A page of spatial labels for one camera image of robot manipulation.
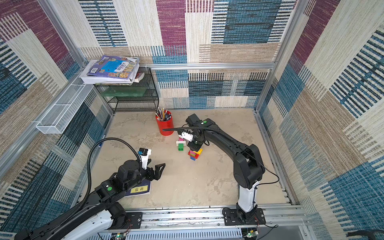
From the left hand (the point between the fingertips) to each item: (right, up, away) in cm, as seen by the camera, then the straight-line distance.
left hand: (158, 162), depth 77 cm
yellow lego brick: (+21, +4, +8) cm, 23 cm away
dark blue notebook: (-9, -15, +5) cm, 18 cm away
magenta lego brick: (+17, +3, +10) cm, 20 cm away
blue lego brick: (+17, -1, +15) cm, 23 cm away
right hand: (+20, +7, +10) cm, 23 cm away
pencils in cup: (-3, +25, +23) cm, 34 cm away
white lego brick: (+7, +8, +23) cm, 25 cm away
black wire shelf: (-17, +37, +42) cm, 58 cm away
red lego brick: (+19, +1, +12) cm, 23 cm away
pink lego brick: (+9, +9, +23) cm, 27 cm away
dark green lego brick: (+9, +5, +20) cm, 23 cm away
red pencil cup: (-1, +19, +25) cm, 32 cm away
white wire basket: (-46, +21, -7) cm, 51 cm away
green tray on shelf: (-28, +41, +23) cm, 54 cm away
